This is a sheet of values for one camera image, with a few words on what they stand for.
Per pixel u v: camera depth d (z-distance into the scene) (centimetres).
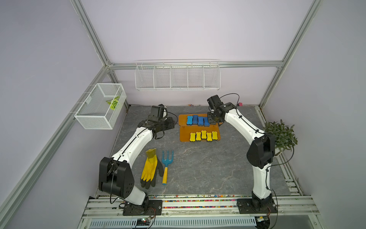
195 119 91
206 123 89
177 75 98
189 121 91
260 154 53
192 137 99
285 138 77
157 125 62
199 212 74
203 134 100
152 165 87
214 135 100
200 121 90
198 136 99
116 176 43
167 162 89
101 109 82
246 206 74
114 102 81
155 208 73
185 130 105
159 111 67
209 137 99
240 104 124
